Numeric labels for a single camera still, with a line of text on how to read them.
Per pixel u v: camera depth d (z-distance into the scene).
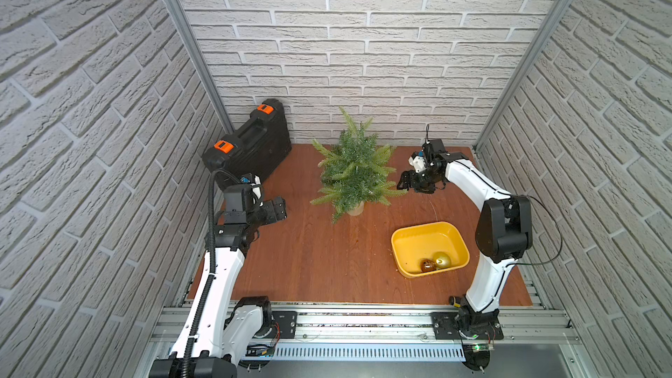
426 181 0.81
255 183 0.69
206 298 0.43
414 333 0.73
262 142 0.95
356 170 0.81
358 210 0.95
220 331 0.42
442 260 0.82
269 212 0.68
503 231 0.51
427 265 0.81
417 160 0.88
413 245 0.89
